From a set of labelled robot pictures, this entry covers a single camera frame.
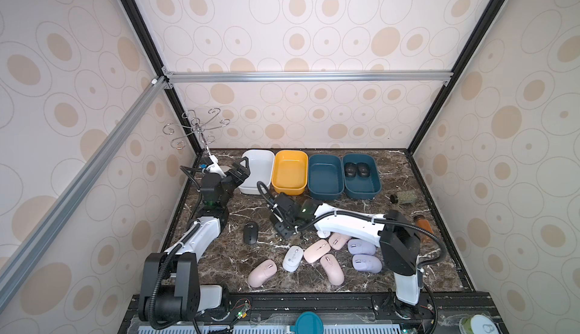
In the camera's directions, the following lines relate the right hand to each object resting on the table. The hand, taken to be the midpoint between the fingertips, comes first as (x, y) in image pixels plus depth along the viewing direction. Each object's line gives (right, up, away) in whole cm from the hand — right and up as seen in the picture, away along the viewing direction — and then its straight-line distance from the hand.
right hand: (290, 221), depth 87 cm
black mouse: (+29, +20, +22) cm, 42 cm away
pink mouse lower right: (+15, -15, -7) cm, 23 cm away
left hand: (-15, +23, -5) cm, 28 cm away
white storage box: (-15, +22, +30) cm, 40 cm away
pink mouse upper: (+18, -7, -2) cm, 20 cm away
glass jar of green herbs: (+49, +8, +11) cm, 51 cm away
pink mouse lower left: (-10, -16, -7) cm, 20 cm away
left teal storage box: (+16, +15, +19) cm, 29 cm away
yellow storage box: (0, +19, +21) cm, 28 cm away
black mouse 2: (+35, +20, +22) cm, 46 cm away
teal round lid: (+6, -25, -22) cm, 33 cm away
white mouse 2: (+1, -13, -5) cm, 14 cm away
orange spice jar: (+53, -2, +3) cm, 53 cm away
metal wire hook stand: (-34, +36, -3) cm, 50 cm away
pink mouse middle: (+10, -11, -2) cm, 15 cm away
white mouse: (+13, -6, +2) cm, 14 cm away
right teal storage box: (+33, +11, +15) cm, 38 cm away
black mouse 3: (-16, -5, +2) cm, 17 cm away
